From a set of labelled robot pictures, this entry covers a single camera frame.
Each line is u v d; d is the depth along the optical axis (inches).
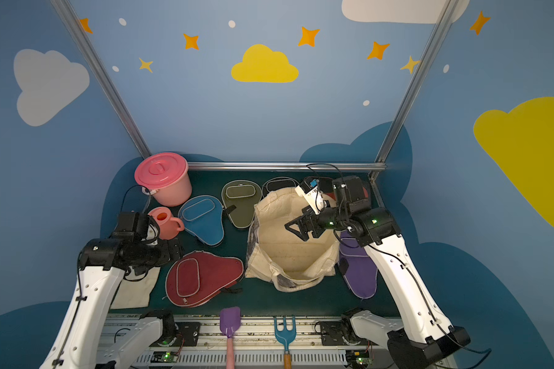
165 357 28.1
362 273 33.9
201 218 39.7
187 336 29.0
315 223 22.5
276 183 45.2
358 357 28.3
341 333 29.4
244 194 43.9
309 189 22.0
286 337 28.9
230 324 30.2
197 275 32.8
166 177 37.4
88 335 15.4
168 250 24.6
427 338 14.4
